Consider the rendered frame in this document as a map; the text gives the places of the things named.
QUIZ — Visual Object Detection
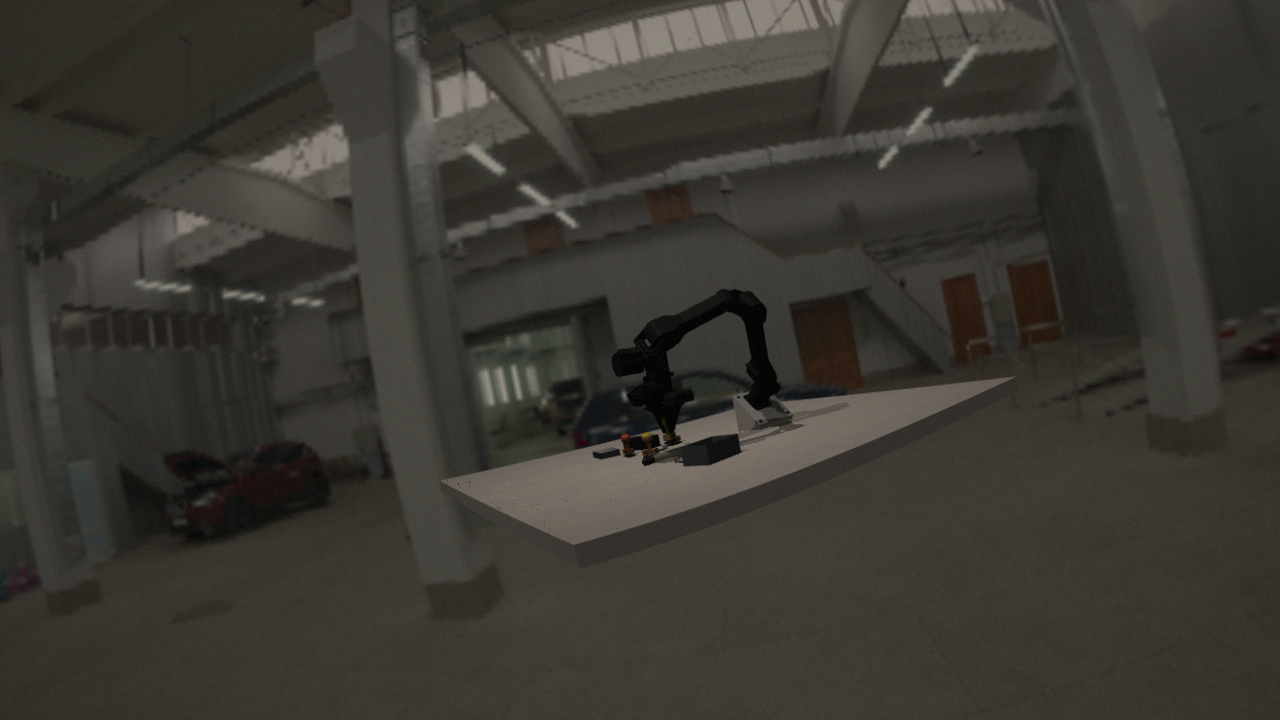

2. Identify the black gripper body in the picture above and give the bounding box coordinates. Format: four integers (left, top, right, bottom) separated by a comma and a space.
634, 368, 695, 407

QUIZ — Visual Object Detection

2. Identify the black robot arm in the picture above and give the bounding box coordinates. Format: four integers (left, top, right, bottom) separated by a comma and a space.
612, 290, 781, 411

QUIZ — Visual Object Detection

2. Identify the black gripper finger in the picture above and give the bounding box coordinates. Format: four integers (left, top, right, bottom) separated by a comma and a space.
644, 405, 666, 433
658, 404, 684, 433

